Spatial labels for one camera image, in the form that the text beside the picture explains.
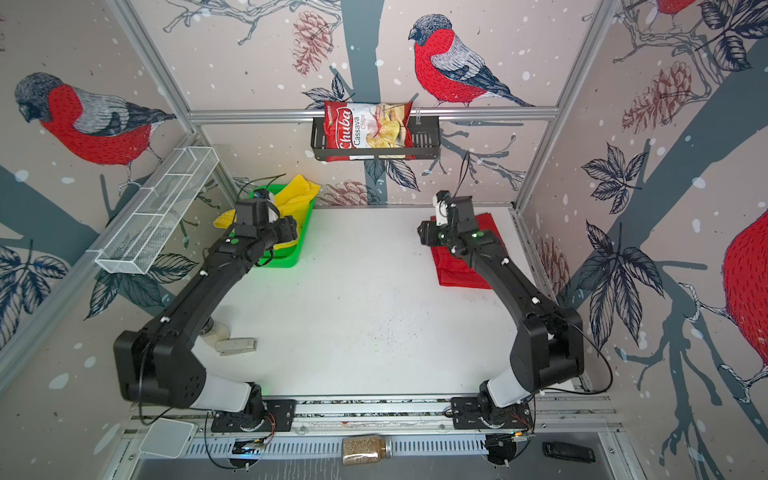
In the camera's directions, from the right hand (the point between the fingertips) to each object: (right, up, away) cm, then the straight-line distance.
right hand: (422, 231), depth 85 cm
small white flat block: (-55, -32, -3) cm, 64 cm away
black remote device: (+31, -50, -19) cm, 62 cm away
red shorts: (+13, -13, +15) cm, 24 cm away
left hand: (-40, +3, -3) cm, 40 cm away
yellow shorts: (-47, +13, +25) cm, 55 cm away
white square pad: (-63, -50, -15) cm, 82 cm away
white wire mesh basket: (-72, -4, -14) cm, 73 cm away
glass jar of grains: (-15, -49, -20) cm, 55 cm away
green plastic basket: (-43, -8, +10) cm, 45 cm away
